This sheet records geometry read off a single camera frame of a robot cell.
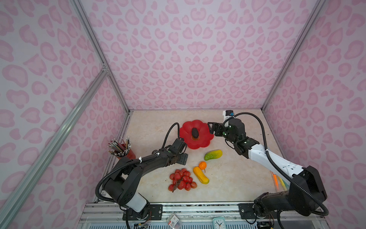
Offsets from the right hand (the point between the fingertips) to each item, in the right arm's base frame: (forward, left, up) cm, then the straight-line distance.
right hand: (213, 122), depth 81 cm
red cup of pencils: (-12, +54, -11) cm, 56 cm away
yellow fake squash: (-23, +7, -20) cm, 32 cm away
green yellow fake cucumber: (-10, -2, -20) cm, 22 cm away
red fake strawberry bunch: (-27, +18, -18) cm, 37 cm away
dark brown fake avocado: (+7, +10, -20) cm, 23 cm away
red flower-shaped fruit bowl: (+6, +3, -22) cm, 23 cm away
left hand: (-10, +19, -20) cm, 29 cm away
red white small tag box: (-45, +21, -21) cm, 54 cm away
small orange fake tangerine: (-17, +6, -20) cm, 27 cm away
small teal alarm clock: (-45, -1, -21) cm, 50 cm away
